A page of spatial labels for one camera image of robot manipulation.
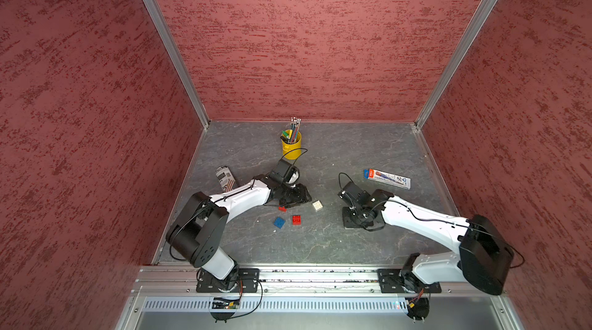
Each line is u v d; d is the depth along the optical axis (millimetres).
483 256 411
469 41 884
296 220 866
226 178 952
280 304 775
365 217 596
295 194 778
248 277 750
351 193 658
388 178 981
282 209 911
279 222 856
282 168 723
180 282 760
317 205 897
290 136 1003
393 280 739
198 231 454
